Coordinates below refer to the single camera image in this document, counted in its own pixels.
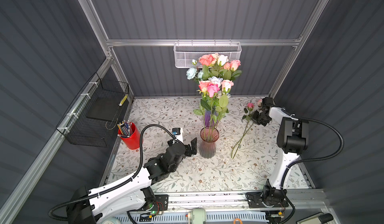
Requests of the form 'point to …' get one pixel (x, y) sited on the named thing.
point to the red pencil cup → (133, 142)
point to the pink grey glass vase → (208, 135)
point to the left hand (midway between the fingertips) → (189, 139)
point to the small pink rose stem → (248, 118)
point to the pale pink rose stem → (222, 109)
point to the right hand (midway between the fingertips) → (256, 120)
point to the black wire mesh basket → (91, 120)
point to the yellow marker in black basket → (123, 100)
